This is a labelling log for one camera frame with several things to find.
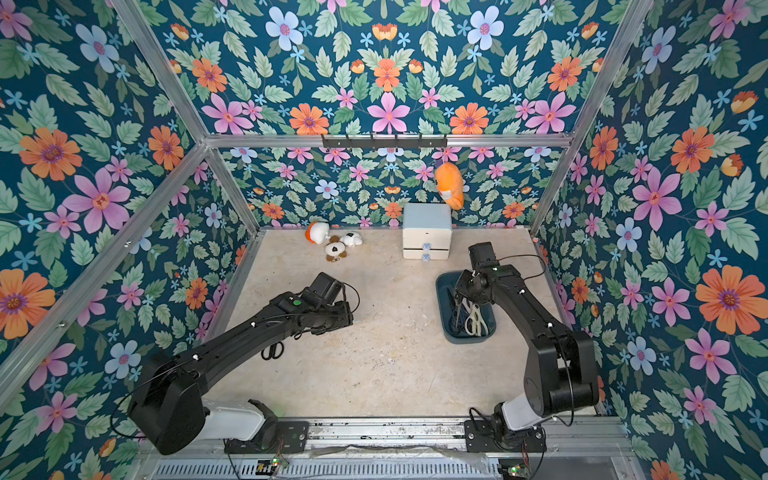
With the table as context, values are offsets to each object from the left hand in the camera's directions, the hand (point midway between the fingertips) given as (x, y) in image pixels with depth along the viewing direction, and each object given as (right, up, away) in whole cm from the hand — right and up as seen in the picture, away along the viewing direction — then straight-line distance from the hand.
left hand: (352, 318), depth 84 cm
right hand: (+33, +9, +5) cm, 34 cm away
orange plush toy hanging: (+30, +42, +13) cm, 53 cm away
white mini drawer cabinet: (+23, +26, +17) cm, 39 cm away
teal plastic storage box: (+29, +7, +18) cm, 35 cm away
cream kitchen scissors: (+37, -3, +8) cm, 38 cm away
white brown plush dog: (-11, +21, +27) cm, 35 cm away
